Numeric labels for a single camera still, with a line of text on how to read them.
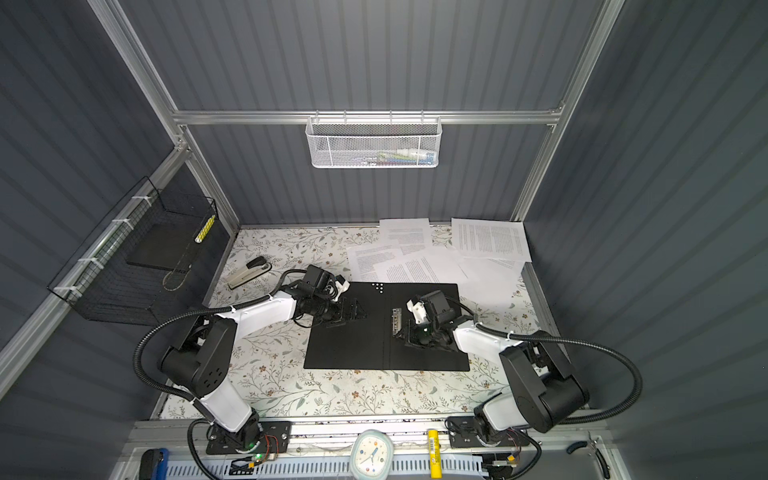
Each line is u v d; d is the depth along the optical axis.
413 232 1.20
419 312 0.84
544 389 0.44
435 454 0.70
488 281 1.05
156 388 0.46
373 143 1.24
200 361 0.47
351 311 0.81
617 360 0.40
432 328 0.69
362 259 1.09
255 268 1.03
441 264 1.09
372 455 0.69
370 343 0.96
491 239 1.16
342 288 0.87
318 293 0.79
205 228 0.81
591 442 0.72
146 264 0.74
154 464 0.68
